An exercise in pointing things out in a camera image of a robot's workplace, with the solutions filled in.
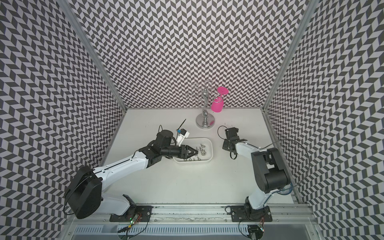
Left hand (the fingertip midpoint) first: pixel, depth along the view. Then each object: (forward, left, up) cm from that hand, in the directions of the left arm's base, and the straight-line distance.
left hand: (195, 154), depth 76 cm
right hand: (+13, -21, -16) cm, 29 cm away
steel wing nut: (+14, -4, -16) cm, 21 cm away
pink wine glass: (+33, -14, +3) cm, 36 cm away
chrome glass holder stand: (+34, -6, +12) cm, 36 cm away
